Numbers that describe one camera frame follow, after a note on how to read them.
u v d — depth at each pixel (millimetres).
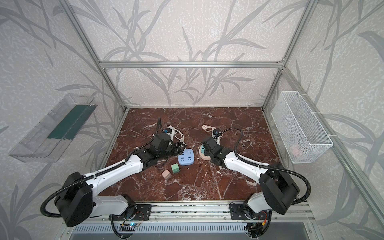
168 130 752
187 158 902
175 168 869
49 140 657
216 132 770
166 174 843
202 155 915
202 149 891
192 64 963
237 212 732
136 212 719
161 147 631
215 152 658
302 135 618
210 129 1060
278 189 423
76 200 402
